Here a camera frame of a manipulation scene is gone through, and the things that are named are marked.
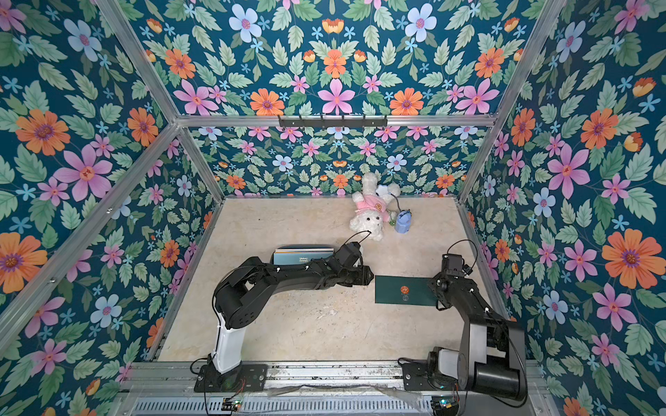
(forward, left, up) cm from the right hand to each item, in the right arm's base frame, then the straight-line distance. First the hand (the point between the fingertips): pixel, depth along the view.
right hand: (438, 285), depth 90 cm
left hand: (+2, +23, +1) cm, 23 cm away
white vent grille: (-37, +48, -2) cm, 61 cm away
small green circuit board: (-36, +64, -3) cm, 74 cm away
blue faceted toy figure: (+25, +11, +6) cm, 28 cm away
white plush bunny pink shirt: (+30, +23, +8) cm, 39 cm away
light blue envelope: (+6, +50, +7) cm, 51 cm away
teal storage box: (+14, +52, +2) cm, 54 cm away
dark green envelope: (-1, +12, -1) cm, 12 cm away
